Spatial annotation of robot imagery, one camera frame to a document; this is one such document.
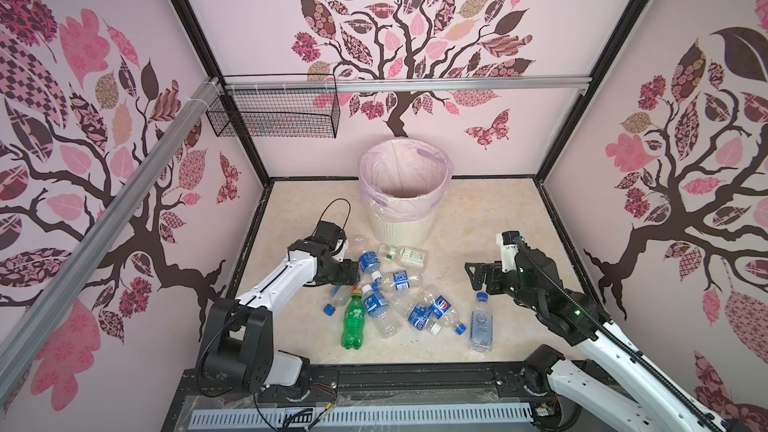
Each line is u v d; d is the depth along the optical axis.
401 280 0.87
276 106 0.95
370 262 0.90
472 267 0.68
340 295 0.86
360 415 0.70
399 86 0.91
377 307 0.81
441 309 0.81
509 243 0.63
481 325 0.79
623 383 0.46
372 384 0.76
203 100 0.80
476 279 0.68
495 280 0.64
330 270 0.74
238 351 0.42
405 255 0.92
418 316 0.80
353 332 0.78
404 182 1.03
